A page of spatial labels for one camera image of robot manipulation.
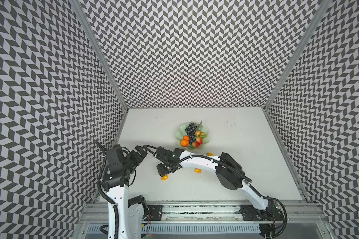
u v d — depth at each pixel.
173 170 0.74
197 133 0.95
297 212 0.75
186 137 1.00
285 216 0.69
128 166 0.61
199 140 0.96
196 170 0.85
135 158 0.66
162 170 0.76
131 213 0.57
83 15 0.74
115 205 0.43
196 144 0.96
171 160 0.64
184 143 0.93
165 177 0.82
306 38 0.77
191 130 0.96
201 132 0.97
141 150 0.68
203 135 0.96
